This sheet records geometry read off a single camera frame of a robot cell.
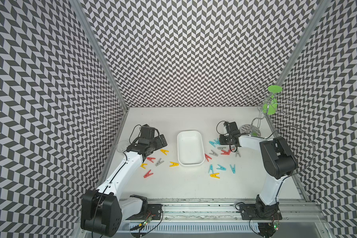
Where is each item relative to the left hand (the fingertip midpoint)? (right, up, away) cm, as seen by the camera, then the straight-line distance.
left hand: (158, 143), depth 84 cm
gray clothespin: (0, -13, +4) cm, 13 cm away
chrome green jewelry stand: (+60, +22, -6) cm, 64 cm away
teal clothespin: (+31, -16, +3) cm, 35 cm away
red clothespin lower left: (-6, -18, 0) cm, 19 cm away
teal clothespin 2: (+37, -16, +4) cm, 41 cm away
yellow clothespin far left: (-10, -14, +4) cm, 18 cm away
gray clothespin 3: (+39, -5, +11) cm, 41 cm away
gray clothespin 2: (+49, -8, +9) cm, 51 cm away
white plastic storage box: (+19, -4, +9) cm, 21 cm away
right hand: (+41, -1, +16) cm, 44 cm away
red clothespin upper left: (-6, -11, +6) cm, 14 cm away
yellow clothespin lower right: (+33, -19, 0) cm, 38 cm away
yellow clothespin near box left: (+2, -7, +9) cm, 12 cm away
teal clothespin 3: (+44, -16, +2) cm, 47 cm away
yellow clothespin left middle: (+9, -14, +4) cm, 17 cm away
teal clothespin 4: (+34, -3, +15) cm, 37 cm away
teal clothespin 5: (+37, -1, +15) cm, 40 cm away
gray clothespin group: (+34, -8, +9) cm, 36 cm away
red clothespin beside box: (+30, -11, +8) cm, 33 cm away
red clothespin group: (+43, -8, +9) cm, 45 cm away
